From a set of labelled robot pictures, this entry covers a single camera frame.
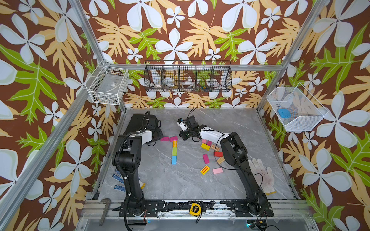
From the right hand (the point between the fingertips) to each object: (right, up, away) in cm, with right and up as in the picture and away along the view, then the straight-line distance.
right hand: (180, 133), depth 105 cm
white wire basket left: (-44, +31, -19) cm, 57 cm away
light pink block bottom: (+24, -22, -18) cm, 37 cm away
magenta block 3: (+18, -16, -11) cm, 26 cm away
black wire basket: (+6, +40, -8) cm, 41 cm away
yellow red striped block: (+16, -21, -18) cm, 32 cm away
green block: (-4, -11, -9) cm, 15 cm away
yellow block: (+17, -8, -9) cm, 21 cm away
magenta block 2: (-4, -4, -1) cm, 6 cm away
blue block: (-4, -16, -14) cm, 22 cm away
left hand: (-15, 0, -1) cm, 15 cm away
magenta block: (-11, -4, -3) cm, 12 cm away
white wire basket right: (+68, +16, -21) cm, 73 cm away
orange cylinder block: (-3, -7, -6) cm, 10 cm away
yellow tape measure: (+9, -37, -33) cm, 50 cm away
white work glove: (+51, -25, -19) cm, 60 cm away
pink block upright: (+17, -5, -7) cm, 19 cm away
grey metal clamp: (-38, -35, -29) cm, 59 cm away
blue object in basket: (+61, +13, -22) cm, 67 cm away
